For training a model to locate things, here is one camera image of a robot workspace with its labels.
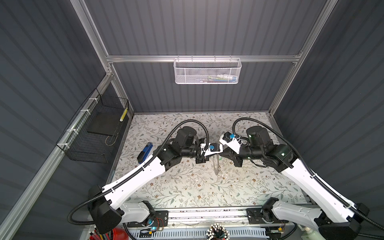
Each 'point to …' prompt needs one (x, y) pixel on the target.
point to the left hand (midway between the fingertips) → (217, 148)
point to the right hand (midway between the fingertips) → (222, 153)
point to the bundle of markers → (217, 231)
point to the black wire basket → (91, 136)
